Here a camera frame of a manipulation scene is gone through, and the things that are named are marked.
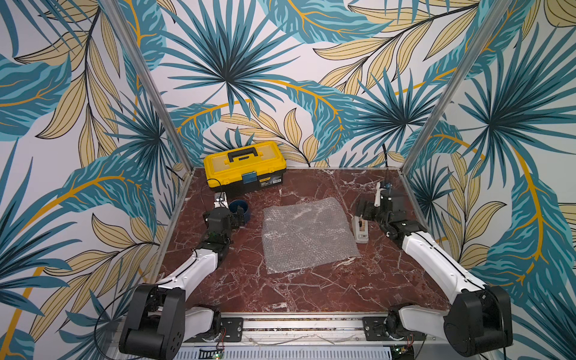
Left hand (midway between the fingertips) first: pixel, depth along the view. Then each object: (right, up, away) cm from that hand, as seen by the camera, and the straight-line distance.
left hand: (226, 210), depth 87 cm
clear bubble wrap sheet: (+31, -11, +7) cm, 34 cm away
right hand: (+55, +2, -2) cm, 55 cm away
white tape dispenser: (+54, -8, +6) cm, 55 cm away
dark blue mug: (0, +1, +9) cm, 9 cm away
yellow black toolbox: (+5, +18, +11) cm, 22 cm away
